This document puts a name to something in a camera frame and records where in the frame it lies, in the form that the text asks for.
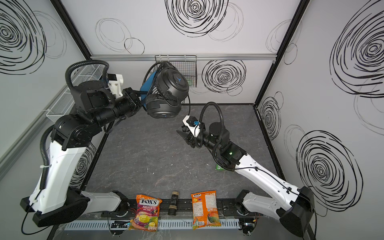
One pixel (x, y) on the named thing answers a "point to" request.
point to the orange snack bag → (205, 212)
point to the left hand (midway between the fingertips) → (151, 93)
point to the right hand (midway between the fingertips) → (179, 126)
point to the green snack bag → (219, 168)
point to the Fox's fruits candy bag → (147, 210)
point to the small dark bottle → (172, 208)
